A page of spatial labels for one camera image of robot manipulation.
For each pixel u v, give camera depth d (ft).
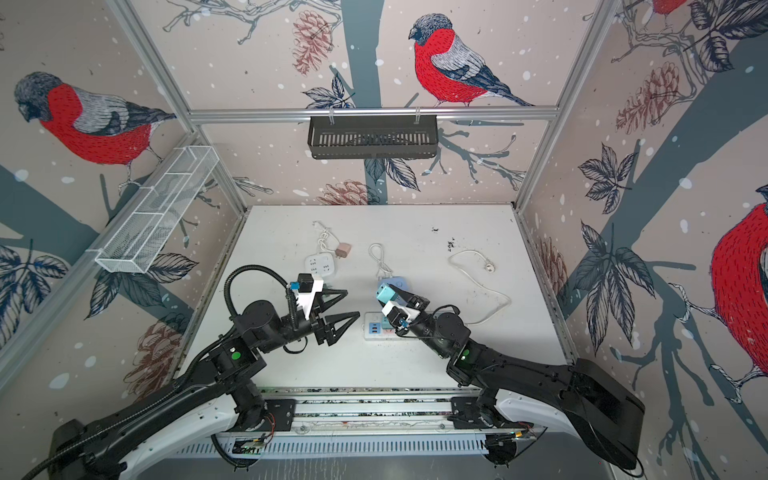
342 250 3.51
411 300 2.22
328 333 1.91
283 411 2.43
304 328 1.95
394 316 1.93
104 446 1.37
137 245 2.38
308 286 1.89
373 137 3.50
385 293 2.31
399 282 3.17
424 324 2.14
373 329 2.81
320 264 3.31
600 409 1.37
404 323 1.96
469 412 2.39
